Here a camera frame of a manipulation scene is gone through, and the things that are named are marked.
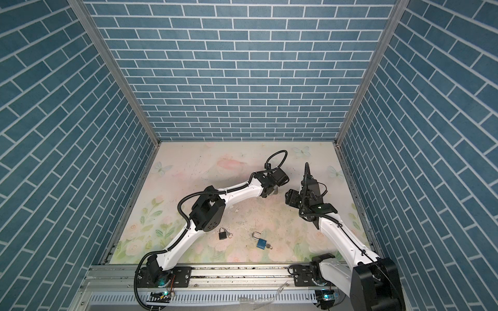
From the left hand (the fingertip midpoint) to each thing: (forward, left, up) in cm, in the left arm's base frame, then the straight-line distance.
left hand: (269, 187), depth 101 cm
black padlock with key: (-24, +22, 0) cm, 32 cm away
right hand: (-10, -8, +11) cm, 17 cm away
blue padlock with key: (-28, +5, 0) cm, 29 cm away
